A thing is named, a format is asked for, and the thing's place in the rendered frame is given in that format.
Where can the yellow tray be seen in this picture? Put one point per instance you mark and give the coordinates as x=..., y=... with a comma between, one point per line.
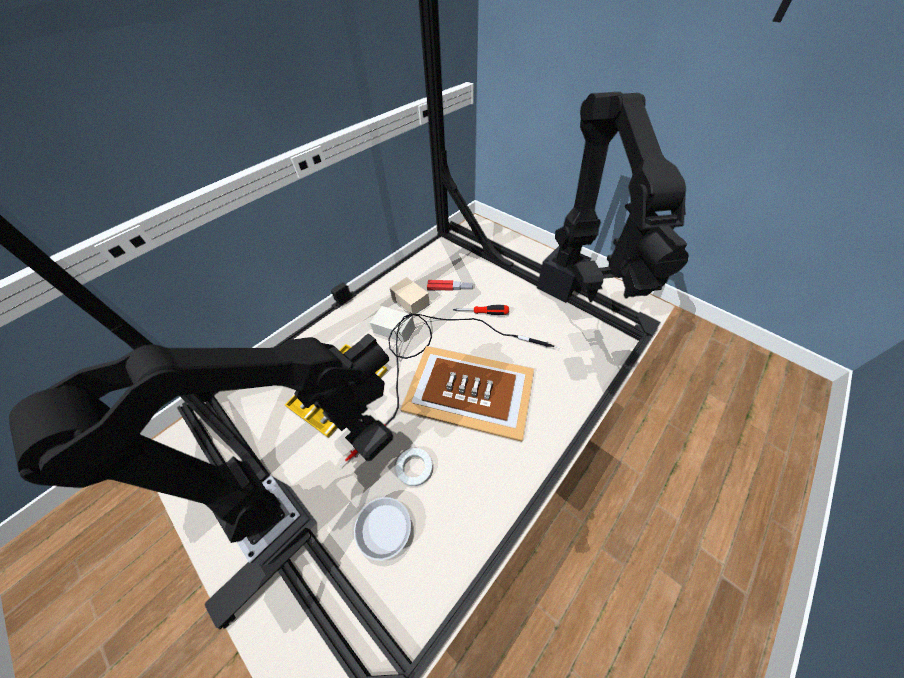
x=312, y=415

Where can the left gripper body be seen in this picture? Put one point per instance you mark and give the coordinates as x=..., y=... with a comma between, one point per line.
x=590, y=276

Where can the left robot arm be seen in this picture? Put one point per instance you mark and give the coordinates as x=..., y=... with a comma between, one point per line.
x=659, y=186

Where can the red-handled pliers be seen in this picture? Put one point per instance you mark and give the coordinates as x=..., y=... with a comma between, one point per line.
x=448, y=285

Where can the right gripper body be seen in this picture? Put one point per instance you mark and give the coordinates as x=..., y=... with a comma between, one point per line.
x=371, y=436

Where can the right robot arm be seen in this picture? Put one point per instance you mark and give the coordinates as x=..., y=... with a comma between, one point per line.
x=56, y=444

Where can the white rectangular block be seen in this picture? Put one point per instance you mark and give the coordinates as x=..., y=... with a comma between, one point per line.
x=386, y=319

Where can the black tester probe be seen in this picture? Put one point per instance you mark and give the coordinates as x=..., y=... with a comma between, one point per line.
x=534, y=341

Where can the red and black screwdriver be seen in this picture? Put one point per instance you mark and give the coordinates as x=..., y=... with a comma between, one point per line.
x=491, y=309

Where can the beige block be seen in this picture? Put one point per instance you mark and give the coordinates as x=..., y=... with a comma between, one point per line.
x=409, y=295

